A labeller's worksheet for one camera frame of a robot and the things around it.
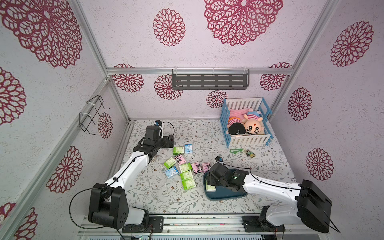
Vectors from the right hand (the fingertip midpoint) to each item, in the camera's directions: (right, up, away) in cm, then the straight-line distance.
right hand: (213, 178), depth 84 cm
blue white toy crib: (+38, +47, +25) cm, 65 cm away
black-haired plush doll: (+28, +31, +15) cm, 45 cm away
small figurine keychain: (+27, +12, +15) cm, 33 cm away
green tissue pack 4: (-15, 0, +3) cm, 15 cm away
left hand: (-27, +23, +2) cm, 35 cm away
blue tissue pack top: (-14, +15, +16) cm, 26 cm away
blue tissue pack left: (-24, +2, +6) cm, 25 cm away
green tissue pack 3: (-16, +4, +7) cm, 18 cm away
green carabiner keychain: (+21, +14, +18) cm, 31 cm away
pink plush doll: (+21, +39, +26) cm, 51 cm away
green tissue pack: (-2, -5, -1) cm, 6 cm away
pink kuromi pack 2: (-9, +4, +6) cm, 12 cm away
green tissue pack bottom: (-14, -2, +1) cm, 14 cm away
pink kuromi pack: (-19, +9, +11) cm, 24 cm away
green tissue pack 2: (-26, +7, +9) cm, 28 cm away
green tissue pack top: (-22, +14, +15) cm, 30 cm away
